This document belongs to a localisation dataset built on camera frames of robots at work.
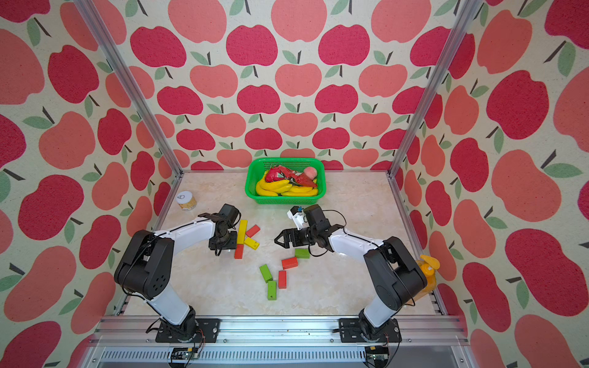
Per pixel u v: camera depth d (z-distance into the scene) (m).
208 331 0.74
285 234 0.78
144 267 0.47
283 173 1.07
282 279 0.86
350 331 0.73
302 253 0.94
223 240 0.78
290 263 0.89
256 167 1.14
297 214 0.82
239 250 0.93
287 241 0.78
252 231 0.99
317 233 0.70
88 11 0.69
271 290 0.82
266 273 0.86
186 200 1.04
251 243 0.94
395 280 0.45
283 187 1.04
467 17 0.70
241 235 0.96
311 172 1.12
